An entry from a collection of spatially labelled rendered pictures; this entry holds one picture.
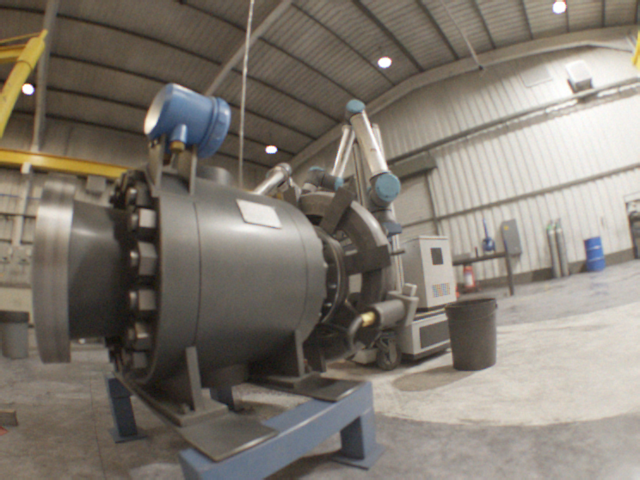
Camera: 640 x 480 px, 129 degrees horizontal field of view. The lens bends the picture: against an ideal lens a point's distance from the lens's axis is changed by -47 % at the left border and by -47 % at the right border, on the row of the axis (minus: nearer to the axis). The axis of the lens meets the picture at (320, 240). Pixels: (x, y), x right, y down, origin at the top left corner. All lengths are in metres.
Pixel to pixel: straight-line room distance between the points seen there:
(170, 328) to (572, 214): 9.31
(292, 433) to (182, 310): 0.32
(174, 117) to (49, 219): 0.34
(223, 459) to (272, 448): 0.11
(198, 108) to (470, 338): 1.52
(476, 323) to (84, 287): 1.57
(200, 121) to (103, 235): 0.33
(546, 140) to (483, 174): 2.50
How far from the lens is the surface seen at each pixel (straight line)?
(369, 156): 1.77
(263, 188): 1.83
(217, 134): 0.70
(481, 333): 1.59
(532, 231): 9.24
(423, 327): 1.84
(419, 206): 10.16
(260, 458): 0.57
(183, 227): 0.58
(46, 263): 0.57
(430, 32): 10.77
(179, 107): 0.68
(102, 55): 10.76
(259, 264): 0.67
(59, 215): 0.60
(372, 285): 1.05
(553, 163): 9.69
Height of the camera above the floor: 0.52
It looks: 11 degrees up
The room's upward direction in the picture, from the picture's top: 5 degrees counter-clockwise
